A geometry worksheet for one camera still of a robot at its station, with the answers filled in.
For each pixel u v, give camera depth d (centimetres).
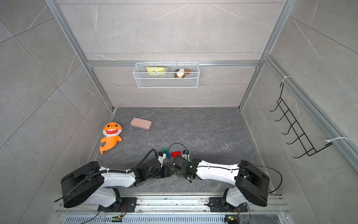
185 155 76
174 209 73
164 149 92
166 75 90
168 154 91
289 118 71
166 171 74
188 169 61
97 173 46
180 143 72
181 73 86
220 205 73
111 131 95
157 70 83
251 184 42
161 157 79
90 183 43
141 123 108
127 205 73
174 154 91
